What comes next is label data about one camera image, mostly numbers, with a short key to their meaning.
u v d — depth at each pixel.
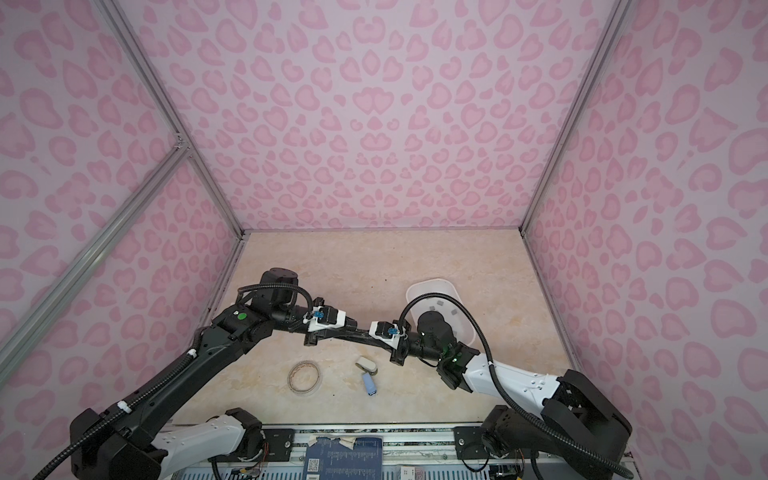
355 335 0.71
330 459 0.70
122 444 0.37
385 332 0.62
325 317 0.56
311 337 0.62
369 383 0.82
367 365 0.85
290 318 0.61
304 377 0.84
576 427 0.41
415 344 0.67
